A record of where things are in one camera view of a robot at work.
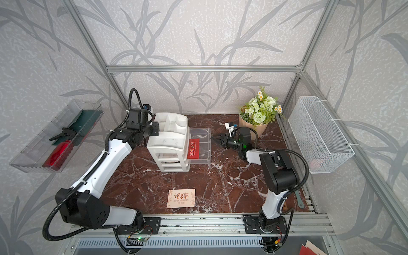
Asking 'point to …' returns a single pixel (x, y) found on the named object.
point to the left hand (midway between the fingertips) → (155, 125)
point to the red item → (194, 149)
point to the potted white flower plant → (258, 112)
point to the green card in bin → (82, 124)
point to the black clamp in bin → (69, 133)
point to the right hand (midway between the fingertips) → (212, 138)
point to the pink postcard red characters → (181, 198)
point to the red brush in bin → (58, 156)
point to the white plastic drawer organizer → (170, 147)
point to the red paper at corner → (306, 251)
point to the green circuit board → (141, 238)
